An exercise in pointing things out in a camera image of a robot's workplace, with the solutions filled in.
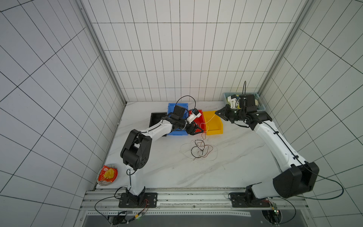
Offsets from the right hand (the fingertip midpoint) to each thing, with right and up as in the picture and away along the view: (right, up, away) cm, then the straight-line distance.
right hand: (209, 112), depth 76 cm
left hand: (-5, -11, +10) cm, 16 cm away
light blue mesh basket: (+47, +8, +36) cm, 60 cm away
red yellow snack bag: (-58, -36, +3) cm, 69 cm away
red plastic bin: (-2, -7, +27) cm, 28 cm away
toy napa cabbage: (+45, +8, +35) cm, 58 cm away
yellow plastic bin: (+7, -7, +21) cm, 23 cm away
